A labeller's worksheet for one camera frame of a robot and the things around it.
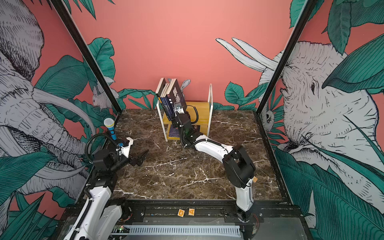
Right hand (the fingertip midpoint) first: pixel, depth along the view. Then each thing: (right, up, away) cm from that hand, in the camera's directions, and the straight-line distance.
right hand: (174, 109), depth 82 cm
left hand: (-17, -19, -5) cm, 26 cm away
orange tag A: (+10, -53, -8) cm, 55 cm away
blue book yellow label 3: (+1, +2, -6) cm, 7 cm away
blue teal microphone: (-35, -8, -2) cm, 36 cm away
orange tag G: (+5, -53, -8) cm, 54 cm away
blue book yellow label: (-3, +2, -4) cm, 5 cm away
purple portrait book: (-2, -14, +16) cm, 21 cm away
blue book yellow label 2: (-3, +2, -4) cm, 5 cm away
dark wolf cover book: (+1, +8, -2) cm, 8 cm away
